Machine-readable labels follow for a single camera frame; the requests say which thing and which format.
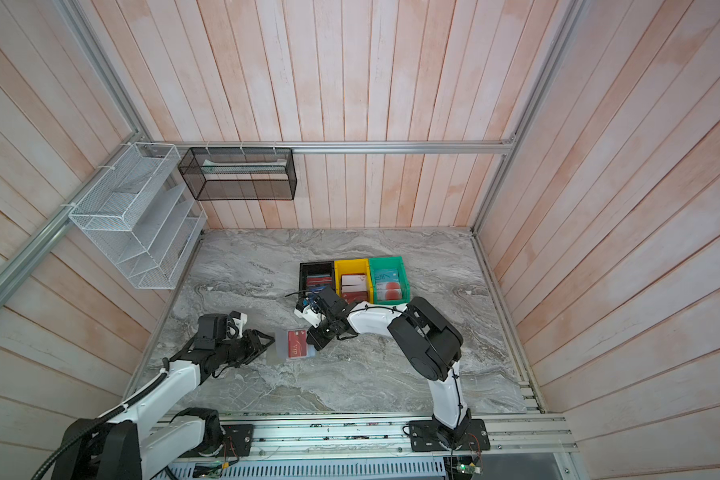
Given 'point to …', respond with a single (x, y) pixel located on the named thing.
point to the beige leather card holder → (279, 352)
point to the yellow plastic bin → (353, 280)
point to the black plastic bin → (315, 276)
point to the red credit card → (297, 343)
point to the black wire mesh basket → (240, 173)
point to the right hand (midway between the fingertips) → (309, 340)
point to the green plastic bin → (390, 281)
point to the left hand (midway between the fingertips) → (271, 347)
